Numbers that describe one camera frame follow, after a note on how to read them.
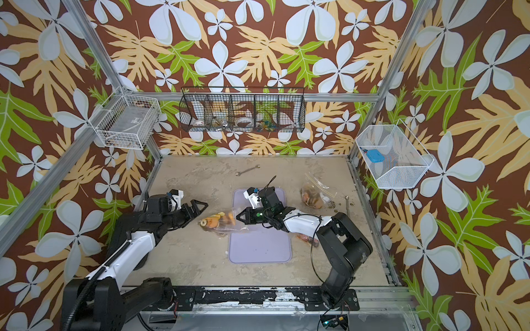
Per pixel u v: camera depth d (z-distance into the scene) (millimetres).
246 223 764
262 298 750
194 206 760
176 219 719
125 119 866
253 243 862
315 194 987
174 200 704
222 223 875
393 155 830
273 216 701
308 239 862
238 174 1124
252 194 802
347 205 1007
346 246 461
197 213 749
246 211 797
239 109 973
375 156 845
